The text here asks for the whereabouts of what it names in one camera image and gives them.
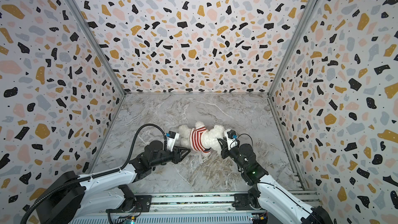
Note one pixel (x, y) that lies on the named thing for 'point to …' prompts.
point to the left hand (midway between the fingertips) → (191, 149)
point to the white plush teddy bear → (210, 138)
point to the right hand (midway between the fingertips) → (219, 136)
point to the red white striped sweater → (196, 141)
